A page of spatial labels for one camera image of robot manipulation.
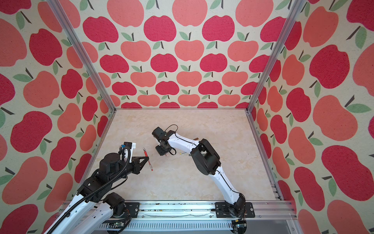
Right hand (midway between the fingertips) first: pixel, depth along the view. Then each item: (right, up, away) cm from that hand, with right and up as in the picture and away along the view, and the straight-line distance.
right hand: (164, 149), depth 97 cm
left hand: (-3, 0, -25) cm, 26 cm away
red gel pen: (-4, -1, -24) cm, 25 cm away
